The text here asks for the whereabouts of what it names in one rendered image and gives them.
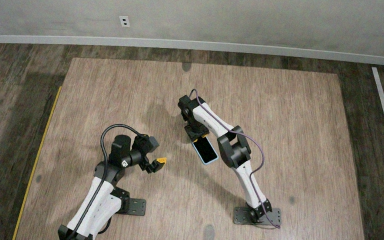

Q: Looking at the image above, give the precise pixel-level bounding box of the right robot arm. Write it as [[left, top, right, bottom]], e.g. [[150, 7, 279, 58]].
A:
[[178, 95, 282, 226]]

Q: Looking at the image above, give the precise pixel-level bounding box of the black smartphone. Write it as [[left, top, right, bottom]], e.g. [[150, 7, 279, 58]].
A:
[[193, 136, 218, 164]]

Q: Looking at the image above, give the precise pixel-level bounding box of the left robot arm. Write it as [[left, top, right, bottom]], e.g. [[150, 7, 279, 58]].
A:
[[57, 134, 159, 240]]

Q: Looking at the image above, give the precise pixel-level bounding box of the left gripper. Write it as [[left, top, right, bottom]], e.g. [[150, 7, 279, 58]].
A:
[[129, 135, 167, 174]]

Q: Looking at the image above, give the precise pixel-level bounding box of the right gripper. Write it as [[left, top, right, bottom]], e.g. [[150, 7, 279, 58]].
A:
[[184, 124, 210, 143]]

